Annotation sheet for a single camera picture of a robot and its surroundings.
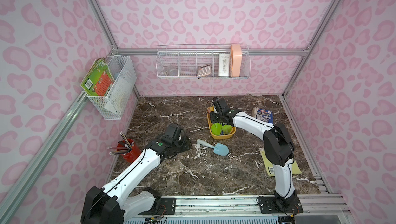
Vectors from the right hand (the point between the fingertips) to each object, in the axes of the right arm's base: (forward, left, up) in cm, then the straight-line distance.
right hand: (212, 115), depth 97 cm
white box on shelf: (+21, -7, +22) cm, 31 cm away
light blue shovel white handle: (-18, -5, -10) cm, 21 cm away
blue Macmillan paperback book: (+6, -36, -8) cm, 38 cm away
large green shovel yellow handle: (-7, -9, -5) cm, 13 cm away
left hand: (-21, +12, +4) cm, 24 cm away
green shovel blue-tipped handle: (-6, -3, -7) cm, 10 cm away
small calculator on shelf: (+21, +5, +19) cm, 28 cm away
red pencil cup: (-22, +47, -1) cm, 52 cm away
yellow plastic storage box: (-12, -5, -6) cm, 14 cm away
